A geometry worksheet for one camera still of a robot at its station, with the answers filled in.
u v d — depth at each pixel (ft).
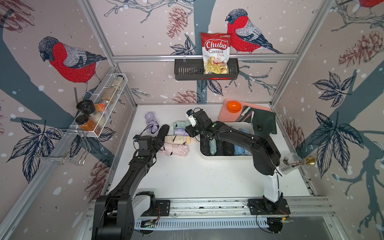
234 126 3.37
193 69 3.51
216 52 2.71
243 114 3.73
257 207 2.39
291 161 2.73
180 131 3.21
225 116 3.77
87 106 2.03
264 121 3.51
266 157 1.71
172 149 2.95
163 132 3.30
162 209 2.41
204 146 2.96
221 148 2.96
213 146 2.95
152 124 3.42
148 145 2.28
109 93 2.56
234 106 3.75
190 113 2.61
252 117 3.62
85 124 1.97
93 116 2.11
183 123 3.30
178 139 3.12
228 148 2.95
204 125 2.29
